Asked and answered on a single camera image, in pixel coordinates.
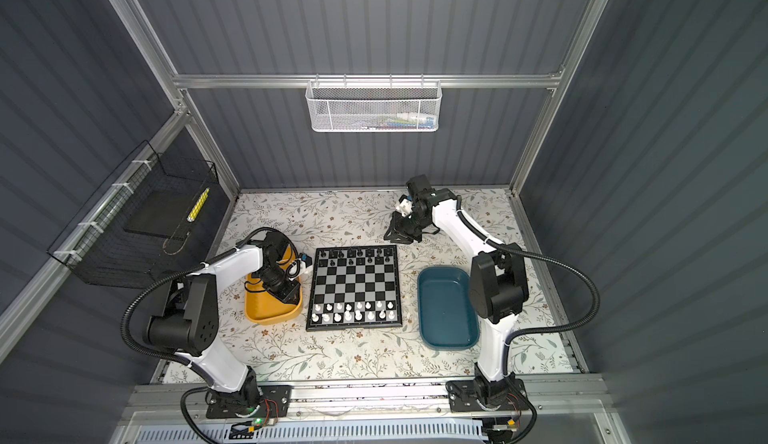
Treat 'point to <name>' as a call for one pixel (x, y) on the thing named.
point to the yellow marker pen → (192, 216)
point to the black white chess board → (355, 287)
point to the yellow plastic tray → (262, 307)
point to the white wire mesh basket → (373, 105)
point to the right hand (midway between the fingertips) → (389, 239)
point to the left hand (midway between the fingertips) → (291, 299)
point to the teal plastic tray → (446, 319)
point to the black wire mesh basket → (97, 250)
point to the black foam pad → (164, 213)
